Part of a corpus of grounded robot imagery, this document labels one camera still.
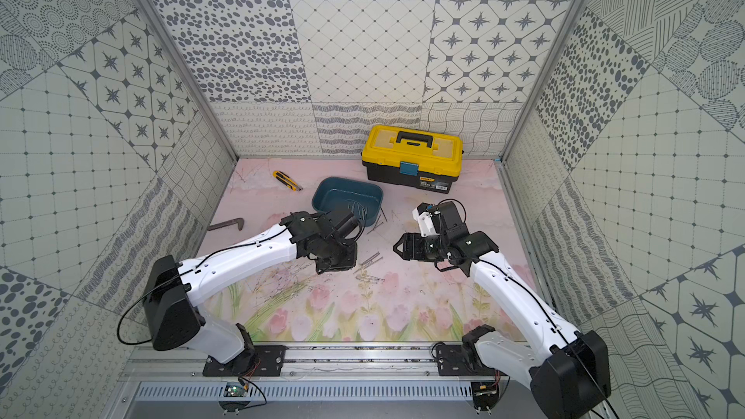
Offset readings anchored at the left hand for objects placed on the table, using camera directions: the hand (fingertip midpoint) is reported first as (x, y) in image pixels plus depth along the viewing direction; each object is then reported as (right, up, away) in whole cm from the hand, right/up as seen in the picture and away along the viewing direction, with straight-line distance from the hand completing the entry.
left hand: (358, 260), depth 77 cm
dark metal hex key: (-44, +7, +24) cm, 51 cm away
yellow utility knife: (-30, +21, +34) cm, 50 cm away
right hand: (+13, +2, +1) cm, 13 cm away
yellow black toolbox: (+17, +30, +25) cm, 43 cm away
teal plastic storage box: (-1, +15, +34) cm, 37 cm away
